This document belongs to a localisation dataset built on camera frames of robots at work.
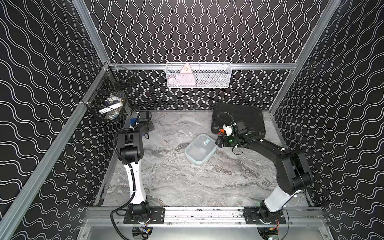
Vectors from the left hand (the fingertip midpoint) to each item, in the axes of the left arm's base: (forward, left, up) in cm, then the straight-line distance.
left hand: (146, 125), depth 109 cm
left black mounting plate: (-55, -19, -3) cm, 58 cm away
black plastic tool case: (+12, -77, +4) cm, 78 cm away
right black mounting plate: (-53, -67, 0) cm, 85 cm away
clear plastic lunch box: (-16, -40, -2) cm, 43 cm away
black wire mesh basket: (+15, +19, +27) cm, 37 cm away
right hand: (-14, -53, +6) cm, 55 cm away
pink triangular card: (+13, -28, +33) cm, 45 cm away
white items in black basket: (-18, +5, +32) cm, 37 cm away
